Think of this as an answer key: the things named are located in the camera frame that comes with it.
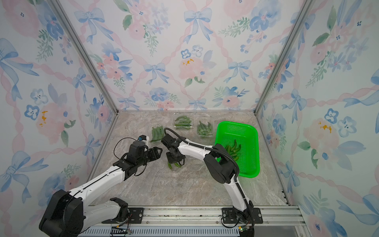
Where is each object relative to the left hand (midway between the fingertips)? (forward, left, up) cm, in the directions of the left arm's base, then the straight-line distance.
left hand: (160, 149), depth 86 cm
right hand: (-1, -7, -10) cm, 12 cm away
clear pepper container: (+26, -12, -6) cm, 29 cm away
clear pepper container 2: (+17, +6, -8) cm, 20 cm away
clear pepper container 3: (-6, -8, -11) cm, 14 cm away
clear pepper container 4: (+22, -28, -8) cm, 36 cm away
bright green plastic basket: (+14, -53, -12) cm, 56 cm away
